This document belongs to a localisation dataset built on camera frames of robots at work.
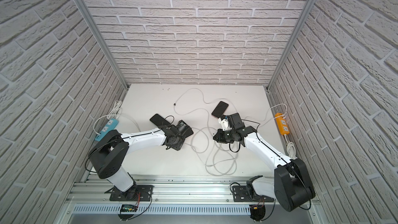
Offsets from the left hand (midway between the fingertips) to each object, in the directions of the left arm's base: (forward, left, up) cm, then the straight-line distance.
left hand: (185, 135), depth 91 cm
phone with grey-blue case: (+12, +18, -2) cm, 22 cm away
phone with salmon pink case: (+21, -23, -2) cm, 31 cm away
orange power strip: (+9, -64, -1) cm, 64 cm away
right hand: (-6, -15, +7) cm, 18 cm away
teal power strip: (+7, +47, 0) cm, 48 cm away
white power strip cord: (-9, -62, +1) cm, 62 cm away
